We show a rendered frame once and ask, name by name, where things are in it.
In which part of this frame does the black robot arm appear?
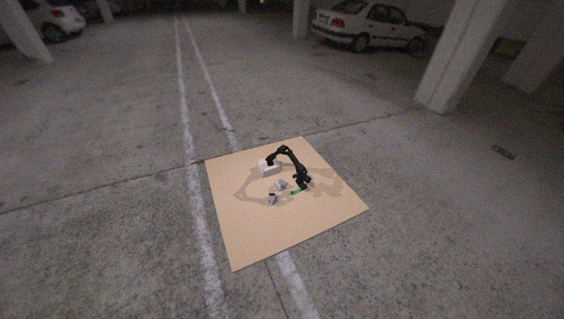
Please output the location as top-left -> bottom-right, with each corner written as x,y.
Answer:
265,145 -> 311,183

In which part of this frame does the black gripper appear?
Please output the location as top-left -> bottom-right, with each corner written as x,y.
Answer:
293,173 -> 308,190

